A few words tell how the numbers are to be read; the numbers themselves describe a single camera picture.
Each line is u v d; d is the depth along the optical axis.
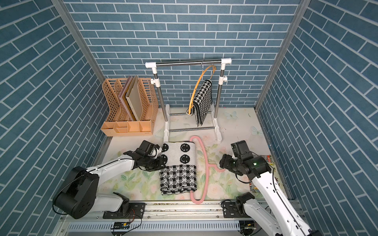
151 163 0.75
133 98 0.91
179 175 0.80
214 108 1.17
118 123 1.01
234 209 0.74
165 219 0.72
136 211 0.73
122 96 0.86
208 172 0.87
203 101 0.84
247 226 0.71
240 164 0.53
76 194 0.42
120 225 0.72
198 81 0.77
